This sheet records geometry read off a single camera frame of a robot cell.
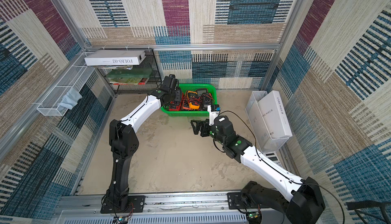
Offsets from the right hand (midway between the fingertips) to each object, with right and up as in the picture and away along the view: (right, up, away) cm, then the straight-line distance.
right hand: (198, 119), depth 75 cm
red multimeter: (-15, +6, +26) cm, 31 cm away
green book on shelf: (-42, +25, +19) cm, 52 cm away
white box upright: (+41, +1, +6) cm, 41 cm away
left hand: (-14, +15, +21) cm, 29 cm away
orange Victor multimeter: (-8, +9, +28) cm, 30 cm away
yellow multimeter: (-3, +11, +25) cm, 27 cm away
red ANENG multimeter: (+2, +17, +31) cm, 35 cm away
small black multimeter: (+5, +11, +24) cm, 27 cm away
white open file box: (+35, -12, +6) cm, 38 cm away
